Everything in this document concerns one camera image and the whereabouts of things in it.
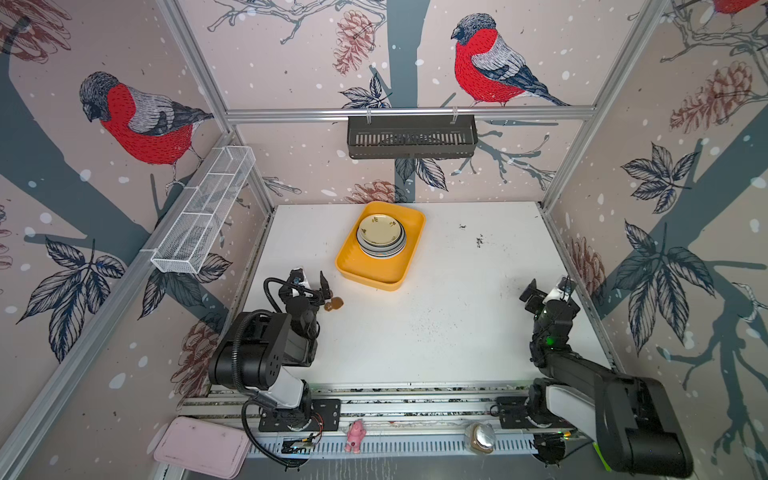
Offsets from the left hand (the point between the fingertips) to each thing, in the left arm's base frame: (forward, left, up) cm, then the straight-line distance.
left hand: (304, 275), depth 88 cm
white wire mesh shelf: (+5, +24, +19) cm, 31 cm away
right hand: (-6, -73, 0) cm, 73 cm away
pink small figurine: (-39, -18, -8) cm, 43 cm away
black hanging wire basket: (+47, -34, +17) cm, 61 cm away
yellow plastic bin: (+7, -24, -11) cm, 28 cm away
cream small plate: (+23, -22, -6) cm, 33 cm away
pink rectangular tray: (-41, +18, -9) cm, 46 cm away
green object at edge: (-46, -57, +21) cm, 76 cm away
